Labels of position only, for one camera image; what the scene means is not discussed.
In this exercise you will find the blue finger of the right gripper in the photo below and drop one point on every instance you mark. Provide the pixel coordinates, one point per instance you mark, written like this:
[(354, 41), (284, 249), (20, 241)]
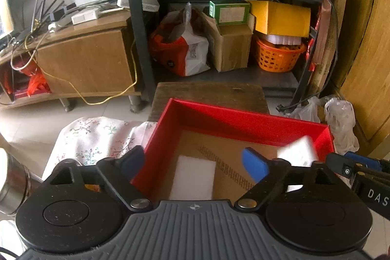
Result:
[(368, 162)]

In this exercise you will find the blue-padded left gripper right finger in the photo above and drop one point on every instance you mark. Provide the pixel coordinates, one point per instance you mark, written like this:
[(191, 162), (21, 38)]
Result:
[(269, 177)]

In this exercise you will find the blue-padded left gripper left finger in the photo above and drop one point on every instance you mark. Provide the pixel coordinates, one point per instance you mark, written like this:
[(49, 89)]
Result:
[(117, 175)]

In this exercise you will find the white speckled sponge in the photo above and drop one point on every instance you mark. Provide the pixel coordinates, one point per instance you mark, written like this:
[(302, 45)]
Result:
[(299, 153)]

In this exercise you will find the floral tablecloth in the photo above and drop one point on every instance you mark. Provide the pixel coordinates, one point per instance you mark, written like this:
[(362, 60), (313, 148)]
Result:
[(90, 139)]

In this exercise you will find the white plastic bag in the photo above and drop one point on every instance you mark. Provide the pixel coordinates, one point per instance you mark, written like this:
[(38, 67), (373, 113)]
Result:
[(340, 117)]

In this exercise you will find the white foam sponge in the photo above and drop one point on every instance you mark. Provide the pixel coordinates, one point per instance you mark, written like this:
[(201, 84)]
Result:
[(193, 180)]

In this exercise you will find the dark wooden stool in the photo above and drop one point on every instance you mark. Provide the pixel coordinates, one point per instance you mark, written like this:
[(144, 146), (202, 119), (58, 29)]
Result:
[(241, 96)]

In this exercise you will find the red cardboard box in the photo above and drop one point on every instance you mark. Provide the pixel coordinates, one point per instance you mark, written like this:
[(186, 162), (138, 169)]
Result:
[(219, 134)]

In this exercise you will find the wooden wardrobe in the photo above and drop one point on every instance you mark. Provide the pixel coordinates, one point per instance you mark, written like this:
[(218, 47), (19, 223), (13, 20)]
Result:
[(362, 71)]

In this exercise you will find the stainless steel thermos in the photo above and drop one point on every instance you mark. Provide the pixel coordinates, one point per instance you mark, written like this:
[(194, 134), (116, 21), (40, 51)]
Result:
[(17, 183)]

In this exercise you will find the orange plastic basket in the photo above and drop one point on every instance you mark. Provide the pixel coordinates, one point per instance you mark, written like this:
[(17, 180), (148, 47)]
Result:
[(275, 58)]

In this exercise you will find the wooden TV cabinet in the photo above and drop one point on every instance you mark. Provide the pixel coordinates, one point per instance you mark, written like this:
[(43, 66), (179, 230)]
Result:
[(95, 59)]

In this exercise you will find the brown cardboard box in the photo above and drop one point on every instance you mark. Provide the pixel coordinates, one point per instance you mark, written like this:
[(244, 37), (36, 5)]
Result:
[(229, 45)]

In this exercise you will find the red plastic bag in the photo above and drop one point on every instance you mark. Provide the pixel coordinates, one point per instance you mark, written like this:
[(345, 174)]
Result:
[(29, 81)]

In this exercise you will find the red and white bag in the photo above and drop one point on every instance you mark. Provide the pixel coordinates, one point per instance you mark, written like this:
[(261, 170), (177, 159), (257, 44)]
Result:
[(179, 44)]

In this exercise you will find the yellow box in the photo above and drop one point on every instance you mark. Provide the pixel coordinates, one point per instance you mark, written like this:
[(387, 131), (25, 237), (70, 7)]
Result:
[(279, 19)]

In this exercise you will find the white power adapter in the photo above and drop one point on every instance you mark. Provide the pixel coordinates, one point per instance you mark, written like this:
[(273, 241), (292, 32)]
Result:
[(86, 15)]

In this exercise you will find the black metal shelf rack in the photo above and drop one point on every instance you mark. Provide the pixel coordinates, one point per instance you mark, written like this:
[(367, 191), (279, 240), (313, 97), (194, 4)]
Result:
[(143, 19)]

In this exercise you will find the green small box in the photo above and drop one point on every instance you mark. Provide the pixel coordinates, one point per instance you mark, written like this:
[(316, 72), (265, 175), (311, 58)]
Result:
[(229, 12)]

